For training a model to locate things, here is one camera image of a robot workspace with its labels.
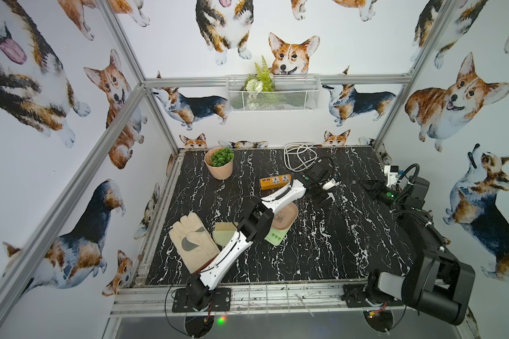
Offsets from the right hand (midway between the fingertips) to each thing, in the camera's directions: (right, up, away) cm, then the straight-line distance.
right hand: (357, 179), depth 80 cm
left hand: (-6, -7, +18) cm, 20 cm away
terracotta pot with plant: (-57, +7, +20) cm, 61 cm away
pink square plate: (-27, -17, +10) cm, 34 cm away
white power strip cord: (-17, +10, +33) cm, 39 cm away
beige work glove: (-64, -27, +6) cm, 70 cm away
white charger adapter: (-8, -3, +9) cm, 13 cm away
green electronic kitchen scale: (-31, -24, +6) cm, 39 cm away
